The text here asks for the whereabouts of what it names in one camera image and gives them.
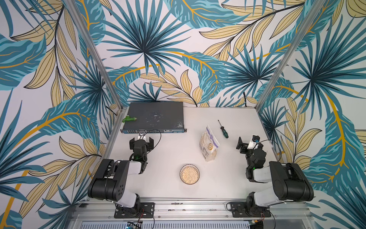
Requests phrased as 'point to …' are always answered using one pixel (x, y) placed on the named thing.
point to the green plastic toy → (128, 118)
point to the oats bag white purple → (208, 144)
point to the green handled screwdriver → (225, 132)
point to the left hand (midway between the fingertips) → (142, 138)
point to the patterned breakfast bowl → (189, 174)
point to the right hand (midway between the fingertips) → (239, 137)
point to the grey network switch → (159, 117)
